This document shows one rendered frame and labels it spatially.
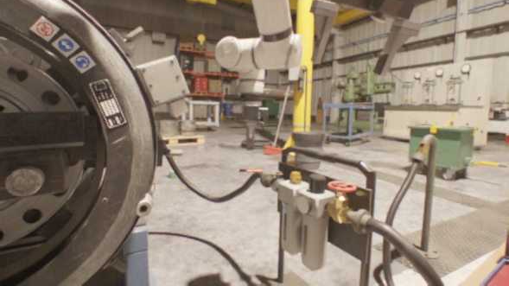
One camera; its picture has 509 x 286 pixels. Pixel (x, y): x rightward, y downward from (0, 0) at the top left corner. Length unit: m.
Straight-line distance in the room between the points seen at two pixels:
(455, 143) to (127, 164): 3.01
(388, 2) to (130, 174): 0.59
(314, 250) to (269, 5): 0.66
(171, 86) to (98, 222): 0.34
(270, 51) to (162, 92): 0.30
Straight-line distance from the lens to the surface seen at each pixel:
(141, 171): 0.63
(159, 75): 0.65
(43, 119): 0.60
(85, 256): 0.69
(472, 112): 6.11
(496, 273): 0.53
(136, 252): 1.09
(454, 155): 3.21
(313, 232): 0.79
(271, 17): 0.64
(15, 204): 0.79
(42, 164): 0.55
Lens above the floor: 0.70
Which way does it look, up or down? 4 degrees down
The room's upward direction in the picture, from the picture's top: 1 degrees clockwise
